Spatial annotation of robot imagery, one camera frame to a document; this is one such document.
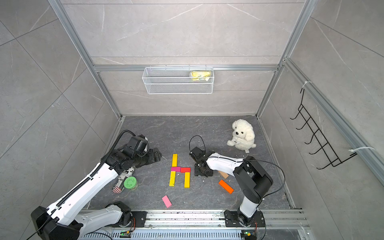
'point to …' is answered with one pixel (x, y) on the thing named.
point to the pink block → (166, 201)
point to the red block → (184, 170)
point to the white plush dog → (243, 135)
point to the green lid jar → (130, 182)
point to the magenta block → (177, 169)
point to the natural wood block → (225, 175)
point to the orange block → (227, 188)
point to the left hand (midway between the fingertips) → (157, 154)
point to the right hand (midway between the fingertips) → (201, 173)
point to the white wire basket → (178, 80)
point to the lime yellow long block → (172, 178)
